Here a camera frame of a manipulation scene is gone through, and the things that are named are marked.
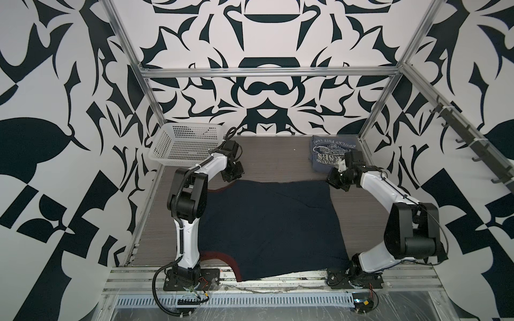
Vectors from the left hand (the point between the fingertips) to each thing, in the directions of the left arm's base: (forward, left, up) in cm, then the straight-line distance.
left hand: (240, 172), depth 99 cm
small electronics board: (-53, -44, -6) cm, 69 cm away
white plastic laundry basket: (+23, +33, -3) cm, 40 cm away
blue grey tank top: (+13, -46, -1) cm, 48 cm away
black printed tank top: (-27, -12, -2) cm, 30 cm away
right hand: (-8, -40, +5) cm, 41 cm away
